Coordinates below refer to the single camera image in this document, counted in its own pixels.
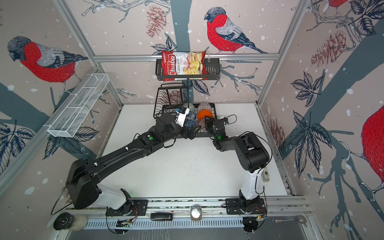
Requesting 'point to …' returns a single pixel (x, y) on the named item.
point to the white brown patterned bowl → (203, 106)
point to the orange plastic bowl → (202, 114)
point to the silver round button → (196, 213)
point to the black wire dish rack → (171, 102)
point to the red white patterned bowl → (201, 124)
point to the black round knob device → (67, 220)
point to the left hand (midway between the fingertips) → (194, 123)
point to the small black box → (161, 216)
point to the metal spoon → (302, 219)
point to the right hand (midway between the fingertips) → (201, 118)
